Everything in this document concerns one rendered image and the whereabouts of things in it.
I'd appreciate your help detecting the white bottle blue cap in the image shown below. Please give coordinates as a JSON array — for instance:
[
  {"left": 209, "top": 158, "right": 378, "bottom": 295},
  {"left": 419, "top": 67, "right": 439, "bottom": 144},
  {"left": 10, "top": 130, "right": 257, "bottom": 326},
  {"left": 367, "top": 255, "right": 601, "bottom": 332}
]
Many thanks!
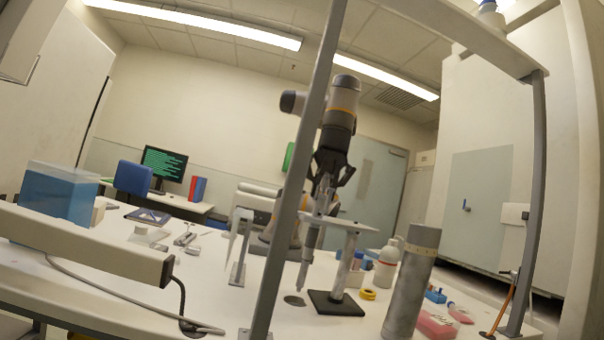
[{"left": 476, "top": 0, "right": 510, "bottom": 35}]

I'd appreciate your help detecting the small blue tube rack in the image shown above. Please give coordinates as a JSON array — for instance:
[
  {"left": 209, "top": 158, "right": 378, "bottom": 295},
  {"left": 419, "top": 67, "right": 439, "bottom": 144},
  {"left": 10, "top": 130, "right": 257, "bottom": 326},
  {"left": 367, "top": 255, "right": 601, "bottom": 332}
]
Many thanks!
[{"left": 424, "top": 284, "right": 449, "bottom": 305}]

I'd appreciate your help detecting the long ceiling light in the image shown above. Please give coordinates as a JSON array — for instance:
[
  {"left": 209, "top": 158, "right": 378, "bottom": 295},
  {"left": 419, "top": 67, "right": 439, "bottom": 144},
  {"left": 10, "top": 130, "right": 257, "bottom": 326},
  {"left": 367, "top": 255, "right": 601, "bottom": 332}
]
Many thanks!
[
  {"left": 331, "top": 52, "right": 442, "bottom": 104},
  {"left": 79, "top": 0, "right": 305, "bottom": 54}
]

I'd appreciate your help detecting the grey waste tube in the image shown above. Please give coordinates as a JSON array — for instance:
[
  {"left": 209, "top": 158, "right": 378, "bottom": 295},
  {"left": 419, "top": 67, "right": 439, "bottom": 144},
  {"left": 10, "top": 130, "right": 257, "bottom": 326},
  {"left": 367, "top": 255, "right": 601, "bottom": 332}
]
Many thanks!
[{"left": 379, "top": 222, "right": 444, "bottom": 340}]

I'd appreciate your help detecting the green wall sign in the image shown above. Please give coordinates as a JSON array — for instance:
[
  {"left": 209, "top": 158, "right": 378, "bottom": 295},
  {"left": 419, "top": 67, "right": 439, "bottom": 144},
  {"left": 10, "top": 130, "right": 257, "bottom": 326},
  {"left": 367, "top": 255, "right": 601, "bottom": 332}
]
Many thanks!
[{"left": 281, "top": 141, "right": 296, "bottom": 174}]

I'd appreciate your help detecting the white bottle red band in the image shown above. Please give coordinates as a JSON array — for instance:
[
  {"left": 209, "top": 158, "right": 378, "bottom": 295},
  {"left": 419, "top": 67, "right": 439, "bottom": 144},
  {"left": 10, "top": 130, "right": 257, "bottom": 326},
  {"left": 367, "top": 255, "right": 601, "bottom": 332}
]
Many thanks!
[{"left": 372, "top": 237, "right": 403, "bottom": 291}]

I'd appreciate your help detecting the grey cable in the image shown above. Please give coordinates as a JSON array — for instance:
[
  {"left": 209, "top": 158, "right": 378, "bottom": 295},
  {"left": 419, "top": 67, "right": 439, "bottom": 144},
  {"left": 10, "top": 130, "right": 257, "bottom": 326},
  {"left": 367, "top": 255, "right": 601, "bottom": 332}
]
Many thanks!
[{"left": 43, "top": 253, "right": 227, "bottom": 337}]

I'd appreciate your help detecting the large white cabinet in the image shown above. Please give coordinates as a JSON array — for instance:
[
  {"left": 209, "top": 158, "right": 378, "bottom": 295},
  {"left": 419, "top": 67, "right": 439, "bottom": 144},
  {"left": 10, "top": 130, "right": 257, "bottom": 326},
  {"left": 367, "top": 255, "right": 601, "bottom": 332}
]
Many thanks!
[{"left": 424, "top": 42, "right": 582, "bottom": 300}]

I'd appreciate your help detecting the black computer monitor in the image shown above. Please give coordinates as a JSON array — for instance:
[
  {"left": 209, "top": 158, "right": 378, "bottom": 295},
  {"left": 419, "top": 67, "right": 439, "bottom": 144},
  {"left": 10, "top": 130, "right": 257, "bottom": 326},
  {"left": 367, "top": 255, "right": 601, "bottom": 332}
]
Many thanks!
[{"left": 140, "top": 144, "right": 191, "bottom": 192}]

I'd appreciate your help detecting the dark blue notebook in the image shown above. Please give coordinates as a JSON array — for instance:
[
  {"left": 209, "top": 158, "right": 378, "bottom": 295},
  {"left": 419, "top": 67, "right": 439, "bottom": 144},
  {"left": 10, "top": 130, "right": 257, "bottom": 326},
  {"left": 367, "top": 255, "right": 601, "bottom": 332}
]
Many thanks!
[{"left": 123, "top": 206, "right": 174, "bottom": 229}]

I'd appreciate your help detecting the grey tip rail stand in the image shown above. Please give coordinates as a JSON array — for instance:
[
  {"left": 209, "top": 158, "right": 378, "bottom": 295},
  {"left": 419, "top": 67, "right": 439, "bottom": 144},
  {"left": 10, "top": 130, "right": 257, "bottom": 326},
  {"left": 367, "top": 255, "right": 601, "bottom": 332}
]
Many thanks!
[{"left": 227, "top": 206, "right": 256, "bottom": 289}]

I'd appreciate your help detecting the white desk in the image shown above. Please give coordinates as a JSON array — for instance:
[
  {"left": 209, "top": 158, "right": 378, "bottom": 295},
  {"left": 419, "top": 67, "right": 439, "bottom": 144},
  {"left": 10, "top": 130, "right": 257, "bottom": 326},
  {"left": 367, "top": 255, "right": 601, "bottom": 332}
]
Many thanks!
[{"left": 96, "top": 178, "right": 217, "bottom": 226}]

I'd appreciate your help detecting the white wall notice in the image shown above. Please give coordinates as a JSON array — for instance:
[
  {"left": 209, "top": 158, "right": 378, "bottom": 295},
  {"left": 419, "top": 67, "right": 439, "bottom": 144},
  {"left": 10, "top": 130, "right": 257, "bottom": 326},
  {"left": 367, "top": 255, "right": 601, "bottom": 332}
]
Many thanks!
[{"left": 414, "top": 148, "right": 438, "bottom": 169}]

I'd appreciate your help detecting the grey bench shelf frame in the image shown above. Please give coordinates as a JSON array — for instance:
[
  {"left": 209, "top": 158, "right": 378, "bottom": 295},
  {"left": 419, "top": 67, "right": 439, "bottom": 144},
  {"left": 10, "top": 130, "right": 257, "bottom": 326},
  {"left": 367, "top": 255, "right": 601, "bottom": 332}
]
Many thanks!
[{"left": 237, "top": 0, "right": 551, "bottom": 340}]

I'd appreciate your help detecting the grey pipette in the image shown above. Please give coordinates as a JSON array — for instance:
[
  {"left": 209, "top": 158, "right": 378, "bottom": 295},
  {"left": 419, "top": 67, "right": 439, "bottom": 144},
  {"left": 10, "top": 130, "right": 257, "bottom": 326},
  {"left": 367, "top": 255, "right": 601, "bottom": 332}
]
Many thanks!
[{"left": 294, "top": 171, "right": 339, "bottom": 294}]

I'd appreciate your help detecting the black wall pipe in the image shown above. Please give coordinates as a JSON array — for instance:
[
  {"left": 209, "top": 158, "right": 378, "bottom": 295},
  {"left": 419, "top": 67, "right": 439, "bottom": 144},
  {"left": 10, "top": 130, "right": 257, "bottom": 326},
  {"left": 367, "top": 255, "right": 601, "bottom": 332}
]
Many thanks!
[{"left": 75, "top": 75, "right": 111, "bottom": 169}]

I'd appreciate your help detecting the blue binder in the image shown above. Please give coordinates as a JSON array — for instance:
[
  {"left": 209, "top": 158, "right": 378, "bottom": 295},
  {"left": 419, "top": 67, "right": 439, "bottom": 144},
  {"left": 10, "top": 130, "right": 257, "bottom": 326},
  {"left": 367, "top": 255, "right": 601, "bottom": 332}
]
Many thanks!
[{"left": 192, "top": 176, "right": 210, "bottom": 205}]

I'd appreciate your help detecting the grey pipette stand black base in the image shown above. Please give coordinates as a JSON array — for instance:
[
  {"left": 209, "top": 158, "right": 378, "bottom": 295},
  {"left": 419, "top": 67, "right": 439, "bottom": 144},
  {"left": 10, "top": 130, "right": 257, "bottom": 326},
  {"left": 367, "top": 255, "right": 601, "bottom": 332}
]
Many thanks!
[{"left": 296, "top": 210, "right": 380, "bottom": 318}]

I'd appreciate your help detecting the small white box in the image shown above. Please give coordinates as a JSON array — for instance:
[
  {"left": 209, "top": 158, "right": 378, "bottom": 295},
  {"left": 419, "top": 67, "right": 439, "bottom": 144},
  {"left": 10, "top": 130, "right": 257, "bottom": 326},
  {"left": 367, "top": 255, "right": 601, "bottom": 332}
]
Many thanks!
[{"left": 89, "top": 197, "right": 109, "bottom": 230}]

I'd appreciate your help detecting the pale blue door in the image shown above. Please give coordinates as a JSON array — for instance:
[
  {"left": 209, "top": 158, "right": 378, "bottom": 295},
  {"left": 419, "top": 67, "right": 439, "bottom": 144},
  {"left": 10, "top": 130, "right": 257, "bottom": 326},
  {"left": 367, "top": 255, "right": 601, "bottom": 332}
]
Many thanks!
[{"left": 320, "top": 133, "right": 411, "bottom": 254}]

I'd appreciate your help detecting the white lab machine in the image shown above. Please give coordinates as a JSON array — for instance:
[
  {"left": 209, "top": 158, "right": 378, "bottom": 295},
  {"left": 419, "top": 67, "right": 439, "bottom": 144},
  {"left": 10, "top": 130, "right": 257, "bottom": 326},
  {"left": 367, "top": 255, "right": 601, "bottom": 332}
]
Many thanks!
[{"left": 227, "top": 181, "right": 280, "bottom": 233}]

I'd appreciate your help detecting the orange hose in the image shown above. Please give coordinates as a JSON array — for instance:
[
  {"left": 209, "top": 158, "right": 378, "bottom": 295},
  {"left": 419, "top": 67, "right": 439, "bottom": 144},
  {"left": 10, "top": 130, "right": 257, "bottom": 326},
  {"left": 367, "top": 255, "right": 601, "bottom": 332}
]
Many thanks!
[{"left": 478, "top": 269, "right": 519, "bottom": 339}]

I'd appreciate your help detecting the grey metal clamp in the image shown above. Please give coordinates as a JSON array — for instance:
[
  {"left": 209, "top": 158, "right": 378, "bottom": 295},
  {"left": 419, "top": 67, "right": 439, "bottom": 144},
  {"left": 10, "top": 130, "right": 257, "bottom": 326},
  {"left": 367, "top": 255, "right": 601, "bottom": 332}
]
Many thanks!
[{"left": 172, "top": 221, "right": 199, "bottom": 248}]

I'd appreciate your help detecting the pink box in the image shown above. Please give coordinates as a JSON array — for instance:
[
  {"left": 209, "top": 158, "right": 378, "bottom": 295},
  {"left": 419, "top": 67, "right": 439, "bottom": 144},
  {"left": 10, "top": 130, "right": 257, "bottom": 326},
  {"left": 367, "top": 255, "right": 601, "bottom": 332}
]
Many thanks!
[{"left": 414, "top": 308, "right": 461, "bottom": 340}]

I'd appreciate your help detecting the pink flat pack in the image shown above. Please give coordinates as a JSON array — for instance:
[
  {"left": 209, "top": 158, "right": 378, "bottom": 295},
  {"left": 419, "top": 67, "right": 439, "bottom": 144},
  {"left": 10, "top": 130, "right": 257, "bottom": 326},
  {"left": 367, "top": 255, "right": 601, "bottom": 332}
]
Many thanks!
[{"left": 445, "top": 300, "right": 476, "bottom": 326}]

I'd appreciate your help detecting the white wall cabinet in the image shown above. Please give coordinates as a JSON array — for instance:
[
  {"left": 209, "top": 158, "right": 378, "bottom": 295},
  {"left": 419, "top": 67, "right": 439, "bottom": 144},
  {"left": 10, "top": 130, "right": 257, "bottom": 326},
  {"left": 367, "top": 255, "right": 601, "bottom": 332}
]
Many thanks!
[{"left": 0, "top": 0, "right": 68, "bottom": 88}]

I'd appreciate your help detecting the grey base slab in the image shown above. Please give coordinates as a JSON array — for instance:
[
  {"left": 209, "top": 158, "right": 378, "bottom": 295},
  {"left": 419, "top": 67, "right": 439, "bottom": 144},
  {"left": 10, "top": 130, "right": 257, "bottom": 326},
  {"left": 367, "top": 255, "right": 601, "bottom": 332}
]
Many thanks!
[{"left": 246, "top": 239, "right": 304, "bottom": 264}]

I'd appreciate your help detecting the beige power strip trunking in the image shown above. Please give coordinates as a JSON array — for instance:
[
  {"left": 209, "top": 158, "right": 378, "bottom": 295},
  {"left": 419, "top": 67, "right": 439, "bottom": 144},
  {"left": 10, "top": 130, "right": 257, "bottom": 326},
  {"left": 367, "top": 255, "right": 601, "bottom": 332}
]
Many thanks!
[{"left": 0, "top": 198, "right": 177, "bottom": 290}]

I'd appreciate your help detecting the ceiling vent grille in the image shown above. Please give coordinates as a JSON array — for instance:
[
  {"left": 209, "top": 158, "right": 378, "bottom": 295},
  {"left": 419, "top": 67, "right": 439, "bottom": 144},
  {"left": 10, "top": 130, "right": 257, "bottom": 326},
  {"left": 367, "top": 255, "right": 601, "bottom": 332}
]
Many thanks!
[{"left": 373, "top": 84, "right": 428, "bottom": 112}]

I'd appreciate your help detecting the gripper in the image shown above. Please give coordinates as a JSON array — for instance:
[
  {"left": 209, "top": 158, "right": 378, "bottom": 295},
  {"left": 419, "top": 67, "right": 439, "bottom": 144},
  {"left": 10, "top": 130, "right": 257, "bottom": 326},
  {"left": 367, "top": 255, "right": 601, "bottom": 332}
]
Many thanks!
[{"left": 306, "top": 125, "right": 358, "bottom": 193}]

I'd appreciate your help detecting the translucent blue box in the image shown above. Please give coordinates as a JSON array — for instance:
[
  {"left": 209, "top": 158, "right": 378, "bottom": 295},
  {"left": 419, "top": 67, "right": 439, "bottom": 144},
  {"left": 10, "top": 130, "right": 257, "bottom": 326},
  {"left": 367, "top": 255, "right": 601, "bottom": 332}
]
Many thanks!
[{"left": 16, "top": 159, "right": 103, "bottom": 230}]

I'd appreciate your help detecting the black cable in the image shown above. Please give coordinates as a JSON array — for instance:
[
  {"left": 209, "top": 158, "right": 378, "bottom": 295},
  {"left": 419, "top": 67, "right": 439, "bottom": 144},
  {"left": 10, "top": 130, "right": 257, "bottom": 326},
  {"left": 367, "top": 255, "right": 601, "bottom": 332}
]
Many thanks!
[{"left": 168, "top": 274, "right": 188, "bottom": 327}]

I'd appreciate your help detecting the blue chair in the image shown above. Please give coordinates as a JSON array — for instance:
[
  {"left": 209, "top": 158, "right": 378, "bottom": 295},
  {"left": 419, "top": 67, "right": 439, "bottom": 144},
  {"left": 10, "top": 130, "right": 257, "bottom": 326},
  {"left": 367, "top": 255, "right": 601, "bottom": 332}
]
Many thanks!
[{"left": 112, "top": 159, "right": 155, "bottom": 200}]

